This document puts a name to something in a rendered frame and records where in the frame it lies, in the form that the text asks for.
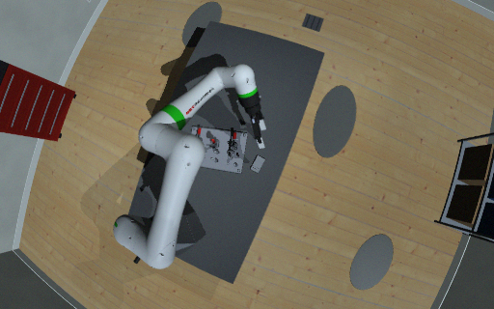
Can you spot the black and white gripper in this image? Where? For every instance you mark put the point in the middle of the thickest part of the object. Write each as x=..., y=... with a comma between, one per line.
x=256, y=125

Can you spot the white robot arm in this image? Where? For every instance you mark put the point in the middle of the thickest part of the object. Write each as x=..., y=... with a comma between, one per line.
x=184, y=154

